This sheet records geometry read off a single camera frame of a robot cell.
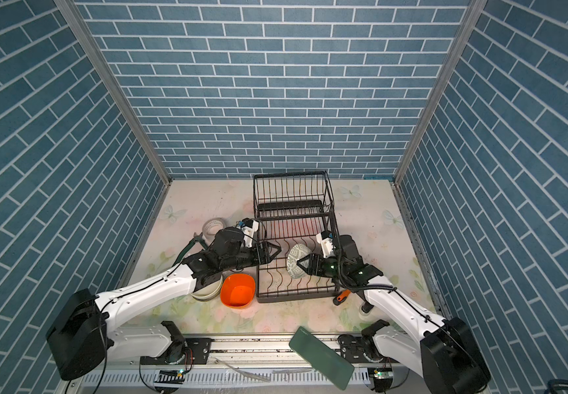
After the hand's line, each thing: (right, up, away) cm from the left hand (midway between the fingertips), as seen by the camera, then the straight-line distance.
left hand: (277, 252), depth 78 cm
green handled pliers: (-34, +1, +21) cm, 40 cm away
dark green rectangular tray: (+14, -30, -5) cm, 34 cm away
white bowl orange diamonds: (+6, -2, +7) cm, 10 cm away
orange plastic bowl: (-15, -15, +9) cm, 23 cm away
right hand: (+8, -4, +3) cm, 9 cm away
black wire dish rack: (+6, +12, +16) cm, 21 cm away
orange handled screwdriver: (+22, -16, +5) cm, 27 cm away
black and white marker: (+29, -18, +1) cm, 34 cm away
